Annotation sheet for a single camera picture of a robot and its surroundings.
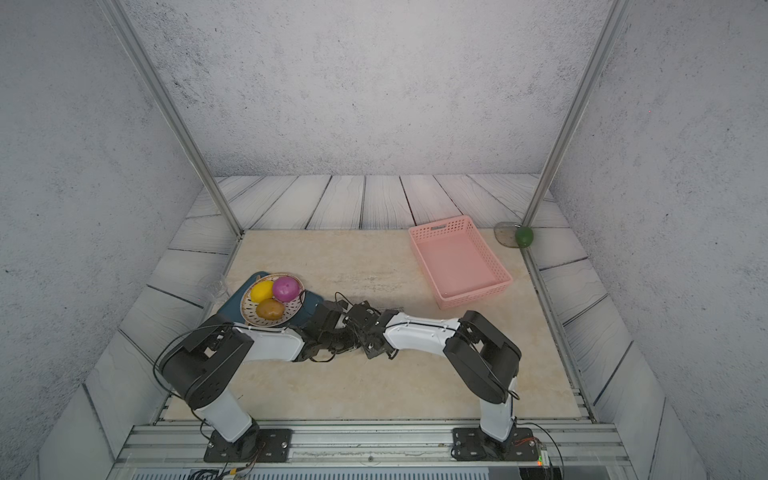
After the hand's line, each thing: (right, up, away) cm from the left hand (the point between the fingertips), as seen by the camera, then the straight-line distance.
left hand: (373, 342), depth 89 cm
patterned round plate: (-41, +9, +8) cm, 42 cm away
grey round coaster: (+51, +34, +32) cm, 69 cm away
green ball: (+56, +33, +26) cm, 70 cm away
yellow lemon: (-37, +14, +9) cm, 40 cm away
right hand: (+2, 0, -1) cm, 2 cm away
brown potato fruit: (-32, +9, +3) cm, 33 cm away
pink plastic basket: (+29, +22, +15) cm, 39 cm away
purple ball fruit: (-28, +15, +7) cm, 32 cm away
